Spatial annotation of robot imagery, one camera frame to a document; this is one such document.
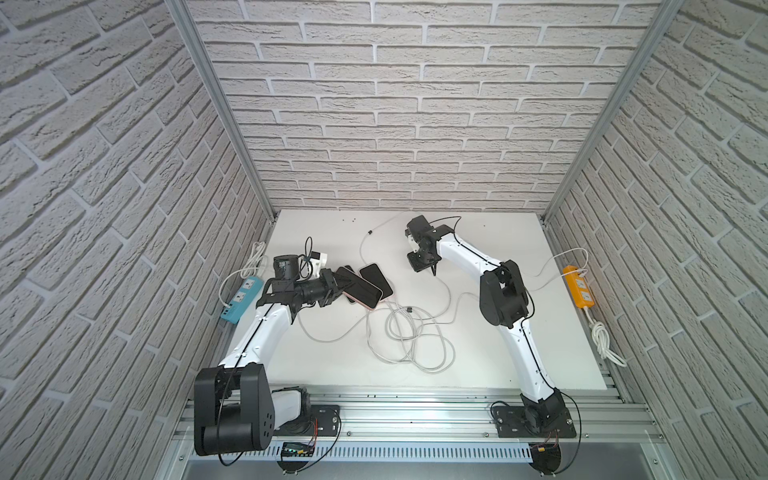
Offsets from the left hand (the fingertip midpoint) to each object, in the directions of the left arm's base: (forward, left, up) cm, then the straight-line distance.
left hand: (351, 274), depth 80 cm
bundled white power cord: (+16, +39, -20) cm, 47 cm away
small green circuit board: (-38, +12, -21) cm, 45 cm away
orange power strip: (+7, -76, -17) cm, 78 cm away
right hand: (+15, -18, -16) cm, 28 cm away
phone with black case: (-4, -3, -1) cm, 6 cm away
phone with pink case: (+12, -5, -18) cm, 22 cm away
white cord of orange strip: (-13, -73, -15) cm, 76 cm away
